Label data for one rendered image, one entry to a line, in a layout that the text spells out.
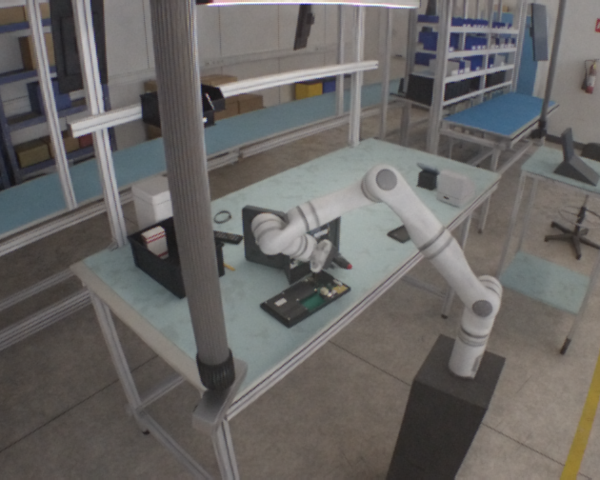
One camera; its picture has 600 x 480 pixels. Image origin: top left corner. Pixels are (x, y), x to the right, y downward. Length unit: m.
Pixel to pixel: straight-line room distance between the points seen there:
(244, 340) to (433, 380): 0.57
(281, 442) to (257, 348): 1.06
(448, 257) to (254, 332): 0.56
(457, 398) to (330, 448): 0.98
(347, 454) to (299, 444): 0.23
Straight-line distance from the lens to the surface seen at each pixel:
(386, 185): 1.09
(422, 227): 1.11
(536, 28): 4.72
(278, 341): 1.21
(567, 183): 2.52
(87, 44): 1.54
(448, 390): 1.34
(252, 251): 1.50
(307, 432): 2.23
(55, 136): 2.25
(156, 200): 1.60
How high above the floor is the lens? 1.84
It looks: 30 degrees down
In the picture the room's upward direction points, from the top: straight up
